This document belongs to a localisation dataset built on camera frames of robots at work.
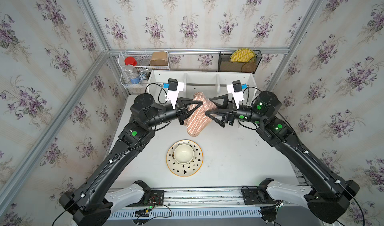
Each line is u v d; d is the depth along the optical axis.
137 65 0.95
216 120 0.50
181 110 0.45
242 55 0.94
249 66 0.96
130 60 0.91
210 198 0.75
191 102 0.49
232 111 0.47
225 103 0.57
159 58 0.88
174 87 0.44
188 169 0.82
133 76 0.91
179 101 0.48
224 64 0.93
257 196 0.72
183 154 0.87
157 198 0.73
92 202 0.36
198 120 0.53
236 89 0.47
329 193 0.37
